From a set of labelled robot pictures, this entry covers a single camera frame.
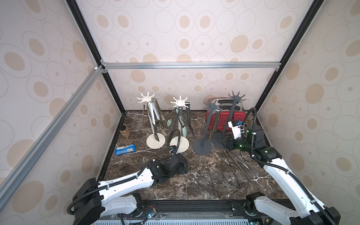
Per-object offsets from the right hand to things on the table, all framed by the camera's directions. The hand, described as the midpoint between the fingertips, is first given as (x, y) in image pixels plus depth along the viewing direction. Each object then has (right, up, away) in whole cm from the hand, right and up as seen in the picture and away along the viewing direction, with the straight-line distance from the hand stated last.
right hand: (226, 136), depth 76 cm
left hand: (-21, -16, +2) cm, 27 cm away
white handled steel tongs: (-40, +14, -4) cm, 42 cm away
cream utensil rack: (-23, -6, +26) cm, 35 cm away
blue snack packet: (-67, -11, +19) cm, 70 cm away
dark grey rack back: (-10, -9, +21) cm, 25 cm away
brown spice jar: (-65, +1, +21) cm, 68 cm away
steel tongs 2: (+17, -23, +11) cm, 31 cm away
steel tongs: (-4, +11, +5) cm, 13 cm away
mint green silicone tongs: (-32, +8, +7) cm, 34 cm away
